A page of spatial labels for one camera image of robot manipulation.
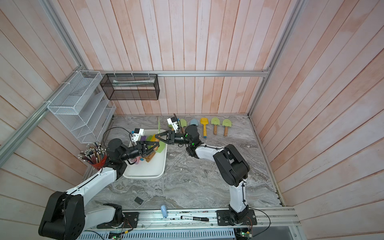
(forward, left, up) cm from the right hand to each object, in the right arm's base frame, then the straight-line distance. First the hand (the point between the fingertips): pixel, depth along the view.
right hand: (156, 139), depth 76 cm
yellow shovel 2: (+35, -28, -23) cm, 50 cm away
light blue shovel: (+34, -20, -24) cm, 46 cm away
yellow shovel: (0, +1, +1) cm, 1 cm away
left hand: (-4, -2, 0) cm, 5 cm away
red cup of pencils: (-6, +33, -6) cm, 34 cm away
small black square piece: (-24, +10, -24) cm, 35 cm away
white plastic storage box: (-5, +5, -26) cm, 27 cm away
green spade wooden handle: (+34, -45, -24) cm, 62 cm away
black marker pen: (-31, -20, -23) cm, 44 cm away
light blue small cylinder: (-29, -5, -23) cm, 37 cm away
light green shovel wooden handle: (+35, -36, -23) cm, 55 cm away
